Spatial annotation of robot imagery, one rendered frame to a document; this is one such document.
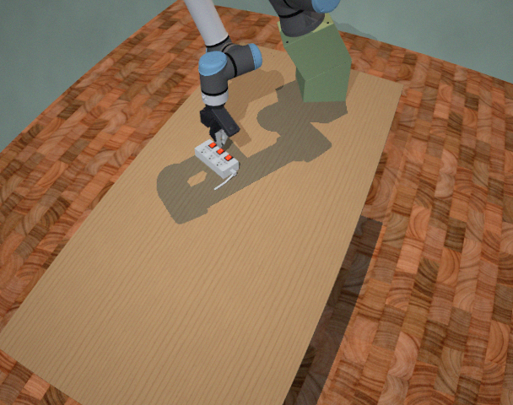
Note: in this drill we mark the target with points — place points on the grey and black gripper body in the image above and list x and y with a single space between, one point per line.
207 118

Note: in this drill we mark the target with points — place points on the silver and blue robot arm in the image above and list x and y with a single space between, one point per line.
215 70

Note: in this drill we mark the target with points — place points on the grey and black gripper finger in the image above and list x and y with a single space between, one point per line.
223 136
215 135

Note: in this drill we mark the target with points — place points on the white power strip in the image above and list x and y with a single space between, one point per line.
217 159

